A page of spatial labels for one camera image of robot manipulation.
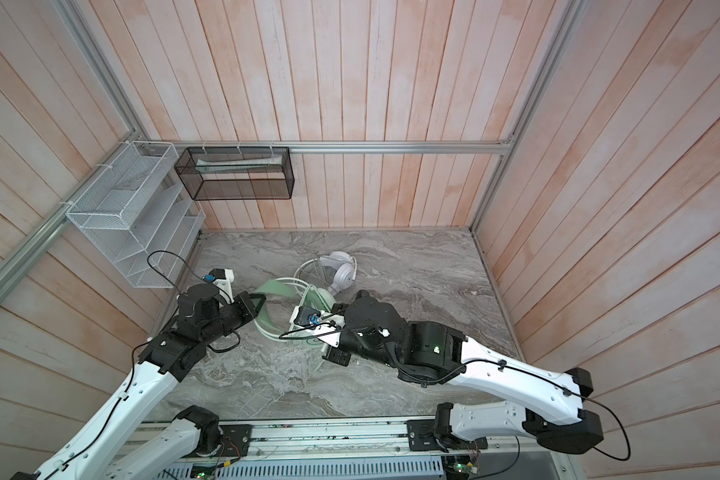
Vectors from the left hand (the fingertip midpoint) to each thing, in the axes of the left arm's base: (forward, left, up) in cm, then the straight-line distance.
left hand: (268, 303), depth 75 cm
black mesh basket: (+37, +13, +13) cm, 42 cm away
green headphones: (+15, +3, -21) cm, 26 cm away
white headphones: (+19, -19, -12) cm, 30 cm away
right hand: (-12, -14, +12) cm, 22 cm away
